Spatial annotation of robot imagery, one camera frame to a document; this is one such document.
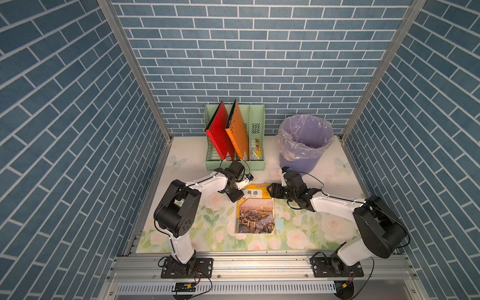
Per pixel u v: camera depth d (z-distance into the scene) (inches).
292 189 27.8
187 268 25.2
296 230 33.3
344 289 27.8
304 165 36.9
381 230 17.7
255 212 34.4
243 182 33.3
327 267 28.8
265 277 28.4
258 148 44.4
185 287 28.3
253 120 43.5
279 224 33.5
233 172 29.5
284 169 32.7
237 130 37.1
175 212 18.7
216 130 34.1
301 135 39.6
